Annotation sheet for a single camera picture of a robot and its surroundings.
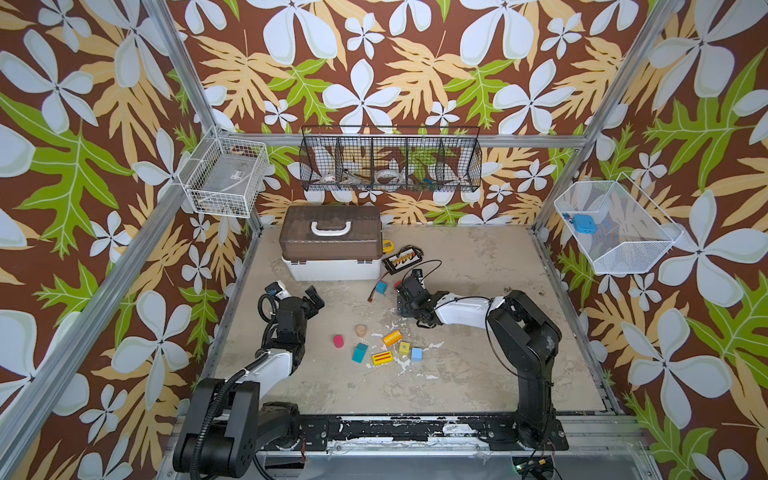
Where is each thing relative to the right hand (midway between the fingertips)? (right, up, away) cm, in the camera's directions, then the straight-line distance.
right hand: (409, 303), depth 99 cm
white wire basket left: (-56, +40, -12) cm, 69 cm away
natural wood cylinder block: (-15, -7, -8) cm, 19 cm away
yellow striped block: (-9, -14, -13) cm, 21 cm away
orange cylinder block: (-6, -9, -8) cm, 14 cm away
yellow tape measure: (-7, +20, +12) cm, 24 cm away
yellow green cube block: (-2, -11, -13) cm, 17 cm away
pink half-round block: (-22, -10, -9) cm, 26 cm away
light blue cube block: (+1, -13, -13) cm, 18 cm away
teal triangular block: (-16, -13, -11) cm, 23 cm away
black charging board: (0, +15, +10) cm, 18 cm away
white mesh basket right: (+57, +25, -16) cm, 64 cm away
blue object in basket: (+50, +25, -13) cm, 58 cm away
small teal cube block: (-9, +5, +3) cm, 11 cm away
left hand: (-34, +6, -10) cm, 36 cm away
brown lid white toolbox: (-24, +20, -9) cm, 33 cm away
